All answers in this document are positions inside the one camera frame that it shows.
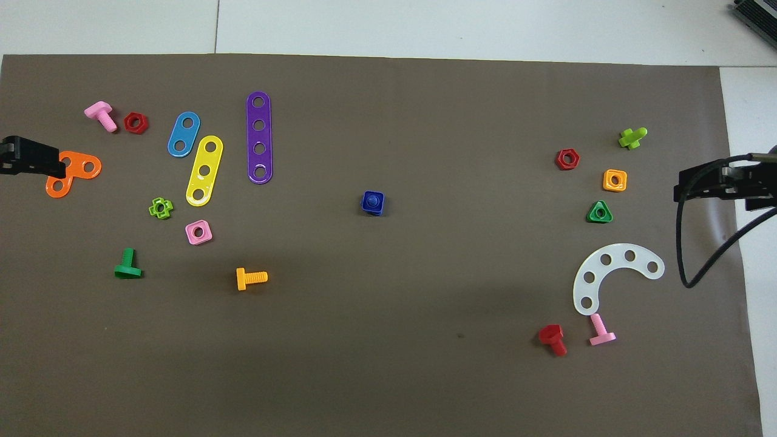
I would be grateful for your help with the white curved five-hole plate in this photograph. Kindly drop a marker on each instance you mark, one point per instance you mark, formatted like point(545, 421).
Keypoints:
point(618, 256)

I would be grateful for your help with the yellow three-hole plastic plate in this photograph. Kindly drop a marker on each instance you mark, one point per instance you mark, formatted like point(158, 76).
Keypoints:
point(208, 159)

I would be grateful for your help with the blue plastic screw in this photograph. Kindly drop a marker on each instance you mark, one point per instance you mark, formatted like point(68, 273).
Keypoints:
point(373, 199)

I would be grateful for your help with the blue square plastic nut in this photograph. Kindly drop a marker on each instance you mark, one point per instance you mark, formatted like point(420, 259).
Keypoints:
point(365, 206)

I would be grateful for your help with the green triangular plastic nut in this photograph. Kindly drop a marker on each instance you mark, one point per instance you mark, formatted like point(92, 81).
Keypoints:
point(592, 217)

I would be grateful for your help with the dark green plastic screw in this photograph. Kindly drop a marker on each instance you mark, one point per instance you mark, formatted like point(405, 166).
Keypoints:
point(127, 270)

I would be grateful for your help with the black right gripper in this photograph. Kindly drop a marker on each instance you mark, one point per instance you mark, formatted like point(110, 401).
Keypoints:
point(753, 182)

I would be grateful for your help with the pink plastic screw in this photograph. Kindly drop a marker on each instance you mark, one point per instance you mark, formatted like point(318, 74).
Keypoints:
point(602, 338)
point(97, 111)

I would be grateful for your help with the red plastic screw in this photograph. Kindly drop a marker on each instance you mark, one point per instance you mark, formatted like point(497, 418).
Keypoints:
point(549, 334)

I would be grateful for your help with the blue two-hole plastic plate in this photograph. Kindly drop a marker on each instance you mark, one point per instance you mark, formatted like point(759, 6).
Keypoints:
point(184, 135)

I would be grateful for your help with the orange plastic screw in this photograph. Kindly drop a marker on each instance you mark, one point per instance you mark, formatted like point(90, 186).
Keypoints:
point(241, 279)

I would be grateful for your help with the orange heart-shaped plastic plate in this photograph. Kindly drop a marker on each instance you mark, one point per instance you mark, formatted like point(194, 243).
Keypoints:
point(76, 176)

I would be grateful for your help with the orange square plastic nut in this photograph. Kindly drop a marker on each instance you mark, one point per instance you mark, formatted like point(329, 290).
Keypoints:
point(606, 180)

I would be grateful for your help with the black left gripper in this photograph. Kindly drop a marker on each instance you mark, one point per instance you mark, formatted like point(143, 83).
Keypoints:
point(12, 152)

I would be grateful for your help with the pink square plastic nut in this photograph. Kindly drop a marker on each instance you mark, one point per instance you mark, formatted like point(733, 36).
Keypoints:
point(190, 237)

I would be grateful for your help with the red hexagonal plastic nut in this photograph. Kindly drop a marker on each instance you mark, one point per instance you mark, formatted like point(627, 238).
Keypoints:
point(127, 121)
point(559, 160)

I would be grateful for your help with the brown paper table mat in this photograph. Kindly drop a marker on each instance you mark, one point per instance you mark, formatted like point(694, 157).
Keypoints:
point(388, 352)

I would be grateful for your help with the grey ribbed metal device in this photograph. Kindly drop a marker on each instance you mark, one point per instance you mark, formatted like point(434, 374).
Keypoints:
point(759, 12)

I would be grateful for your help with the purple four-hole plastic plate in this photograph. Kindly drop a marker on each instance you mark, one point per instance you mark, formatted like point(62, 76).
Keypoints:
point(259, 136)

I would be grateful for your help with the green cross-shaped plastic nut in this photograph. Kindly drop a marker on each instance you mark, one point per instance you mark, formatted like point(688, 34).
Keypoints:
point(153, 209)

